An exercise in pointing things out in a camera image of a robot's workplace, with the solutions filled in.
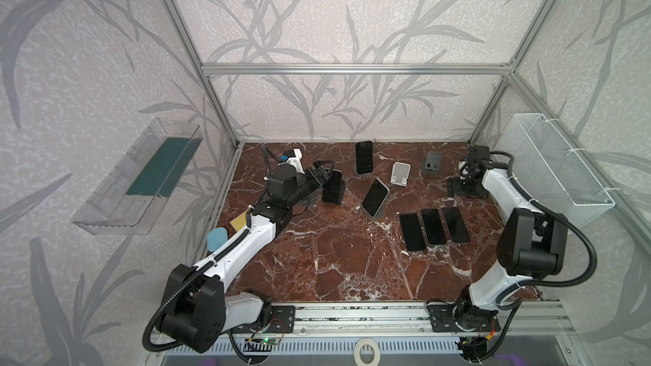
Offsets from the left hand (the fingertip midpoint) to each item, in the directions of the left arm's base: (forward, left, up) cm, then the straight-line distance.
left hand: (333, 160), depth 77 cm
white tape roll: (-47, -13, -25) cm, 55 cm away
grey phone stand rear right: (+18, -42, -23) cm, 52 cm away
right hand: (+3, -48, -17) cm, 51 cm away
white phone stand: (+12, -27, -24) cm, 38 cm away
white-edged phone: (-8, -38, -30) cm, 49 cm away
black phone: (-12, -29, -27) cm, 41 cm away
